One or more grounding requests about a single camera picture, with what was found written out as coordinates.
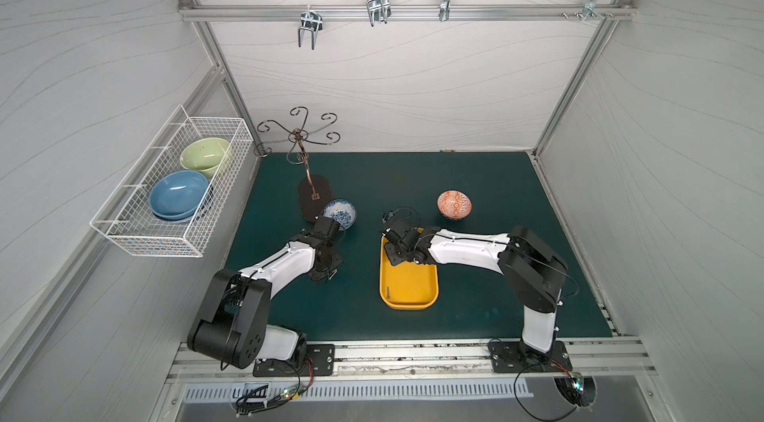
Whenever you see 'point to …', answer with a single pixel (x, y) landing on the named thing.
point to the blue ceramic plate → (178, 195)
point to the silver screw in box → (388, 293)
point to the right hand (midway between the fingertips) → (393, 245)
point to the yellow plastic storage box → (406, 286)
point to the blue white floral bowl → (341, 211)
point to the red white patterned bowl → (454, 204)
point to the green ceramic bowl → (204, 154)
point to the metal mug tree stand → (315, 191)
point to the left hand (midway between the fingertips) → (333, 265)
